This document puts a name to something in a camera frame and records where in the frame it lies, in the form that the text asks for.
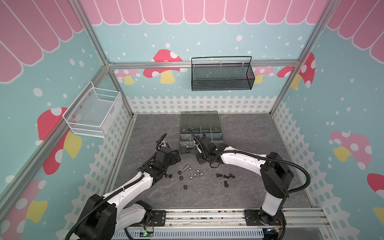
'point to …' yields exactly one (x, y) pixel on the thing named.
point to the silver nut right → (201, 174)
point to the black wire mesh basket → (211, 73)
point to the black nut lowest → (185, 187)
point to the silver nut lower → (191, 178)
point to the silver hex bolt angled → (187, 165)
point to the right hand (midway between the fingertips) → (199, 155)
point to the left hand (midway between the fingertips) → (172, 156)
